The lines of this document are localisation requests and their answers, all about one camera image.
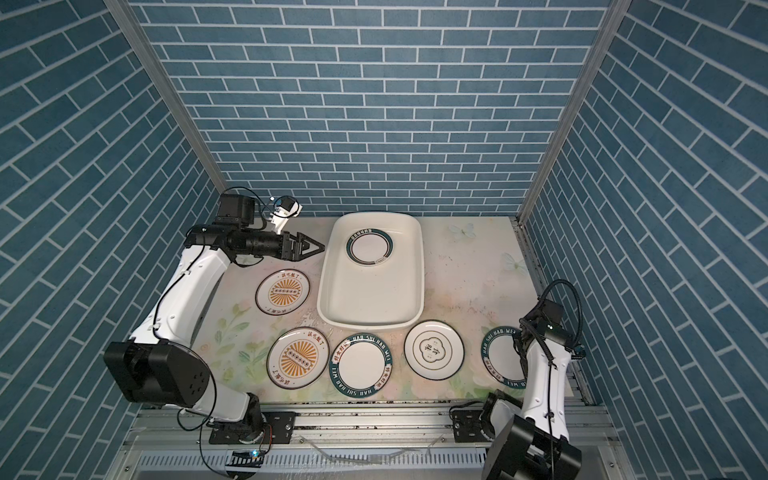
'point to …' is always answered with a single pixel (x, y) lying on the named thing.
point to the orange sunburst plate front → (297, 357)
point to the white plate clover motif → (434, 349)
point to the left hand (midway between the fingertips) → (314, 246)
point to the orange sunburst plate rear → (282, 292)
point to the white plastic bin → (390, 296)
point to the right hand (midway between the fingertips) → (527, 354)
